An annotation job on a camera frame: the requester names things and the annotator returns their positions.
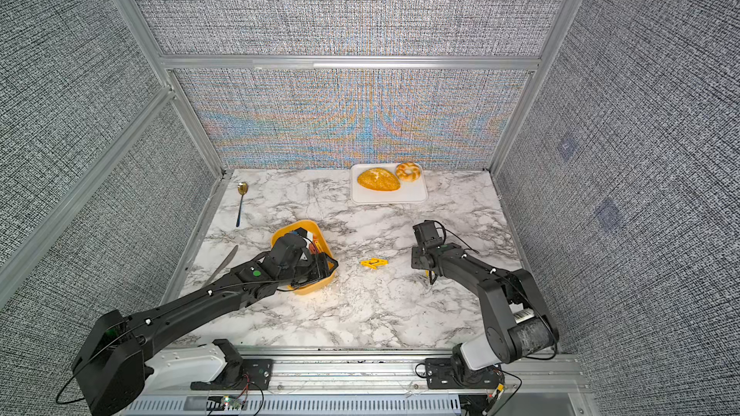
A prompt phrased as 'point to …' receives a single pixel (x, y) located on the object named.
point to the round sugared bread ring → (408, 171)
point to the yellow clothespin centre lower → (370, 264)
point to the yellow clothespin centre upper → (378, 262)
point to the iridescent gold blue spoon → (243, 189)
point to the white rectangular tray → (409, 192)
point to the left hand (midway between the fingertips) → (337, 266)
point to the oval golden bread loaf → (379, 179)
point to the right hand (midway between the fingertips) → (424, 249)
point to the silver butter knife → (224, 266)
